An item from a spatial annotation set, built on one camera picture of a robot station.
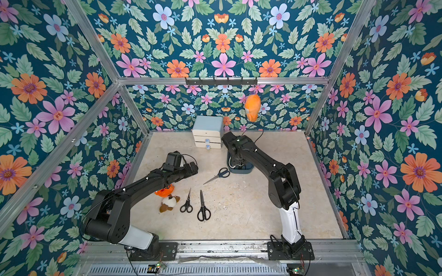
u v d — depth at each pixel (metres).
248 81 0.93
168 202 0.86
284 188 0.52
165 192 0.86
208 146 1.08
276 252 0.73
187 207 0.86
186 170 0.82
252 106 0.96
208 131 1.01
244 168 1.01
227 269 0.70
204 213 0.84
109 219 0.44
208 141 1.04
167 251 0.74
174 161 0.72
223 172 0.99
